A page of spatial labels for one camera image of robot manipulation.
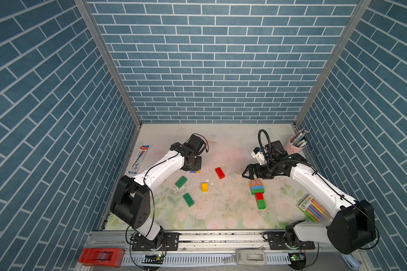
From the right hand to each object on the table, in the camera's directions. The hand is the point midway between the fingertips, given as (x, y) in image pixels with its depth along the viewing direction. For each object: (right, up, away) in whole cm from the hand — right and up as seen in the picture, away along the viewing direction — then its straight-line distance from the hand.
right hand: (251, 174), depth 81 cm
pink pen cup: (+28, +11, +15) cm, 34 cm away
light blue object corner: (+38, -32, -13) cm, 51 cm away
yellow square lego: (-23, -8, +6) cm, 25 cm away
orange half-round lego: (+4, -6, +8) cm, 11 cm away
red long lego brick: (-15, -2, +13) cm, 20 cm away
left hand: (-26, +3, +6) cm, 27 cm away
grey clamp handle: (-4, -31, -13) cm, 34 cm away
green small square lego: (+6, -16, +4) cm, 17 cm away
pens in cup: (+31, +17, +15) cm, 38 cm away
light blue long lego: (+5, -8, +9) cm, 13 cm away
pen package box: (-64, +5, +20) cm, 67 cm away
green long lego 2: (-36, -6, +10) cm, 38 cm away
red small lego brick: (+6, -12, +6) cm, 15 cm away
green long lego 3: (-31, -14, +4) cm, 34 cm away
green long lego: (+5, -9, +9) cm, 13 cm away
